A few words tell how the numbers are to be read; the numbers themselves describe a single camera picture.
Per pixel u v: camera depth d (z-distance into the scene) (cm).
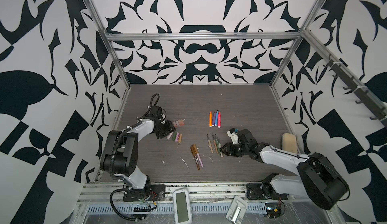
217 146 89
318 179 43
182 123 99
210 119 99
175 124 98
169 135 93
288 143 89
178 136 93
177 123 99
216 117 102
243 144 70
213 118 100
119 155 46
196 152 87
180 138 92
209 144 89
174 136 93
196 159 85
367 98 55
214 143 90
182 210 66
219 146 89
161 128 83
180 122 99
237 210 69
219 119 99
